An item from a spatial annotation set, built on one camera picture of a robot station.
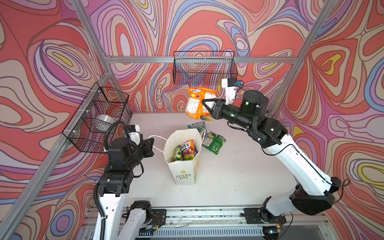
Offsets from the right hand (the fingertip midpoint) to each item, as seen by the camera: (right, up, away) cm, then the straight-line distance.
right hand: (202, 106), depth 57 cm
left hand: (-21, -13, +9) cm, 27 cm away
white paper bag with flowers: (-8, -31, +16) cm, 36 cm away
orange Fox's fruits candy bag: (-7, -21, +25) cm, 34 cm away
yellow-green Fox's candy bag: (-12, -23, +22) cm, 34 cm away
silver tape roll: (-47, -4, +16) cm, 50 cm away
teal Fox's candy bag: (+2, -8, +50) cm, 51 cm away
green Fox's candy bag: (+10, -19, +41) cm, 46 cm away
